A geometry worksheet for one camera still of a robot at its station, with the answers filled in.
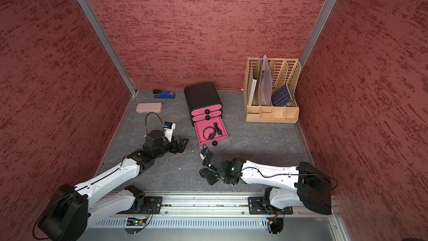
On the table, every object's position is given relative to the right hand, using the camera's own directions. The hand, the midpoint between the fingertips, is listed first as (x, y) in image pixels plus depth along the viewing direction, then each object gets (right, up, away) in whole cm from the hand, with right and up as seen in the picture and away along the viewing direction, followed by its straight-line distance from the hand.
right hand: (208, 177), depth 78 cm
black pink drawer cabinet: (-2, +31, +12) cm, 33 cm away
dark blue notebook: (+45, +40, +25) cm, 65 cm away
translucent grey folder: (+36, +48, +30) cm, 67 cm away
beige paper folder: (+24, +53, +12) cm, 59 cm away
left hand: (-15, +15, +8) cm, 23 cm away
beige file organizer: (+47, +57, +27) cm, 78 cm away
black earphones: (0, +16, +20) cm, 26 cm away
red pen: (+21, +47, +45) cm, 68 cm away
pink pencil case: (-44, +33, +30) cm, 63 cm away
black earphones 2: (+3, +20, +20) cm, 29 cm away
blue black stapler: (-31, +42, +37) cm, 64 cm away
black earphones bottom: (-3, +1, +3) cm, 5 cm away
